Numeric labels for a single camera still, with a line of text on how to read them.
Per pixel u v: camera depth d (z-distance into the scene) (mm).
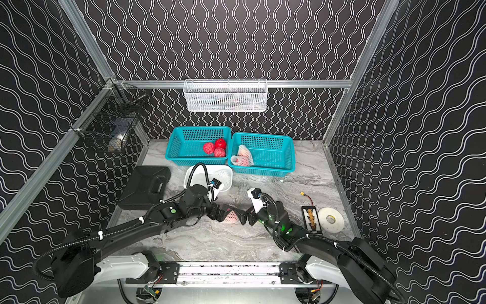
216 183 701
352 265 423
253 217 703
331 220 884
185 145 1171
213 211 703
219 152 1063
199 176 1015
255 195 676
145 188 971
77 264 404
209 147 1098
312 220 876
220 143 1102
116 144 837
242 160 981
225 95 604
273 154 1134
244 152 1061
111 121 929
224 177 948
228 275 750
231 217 764
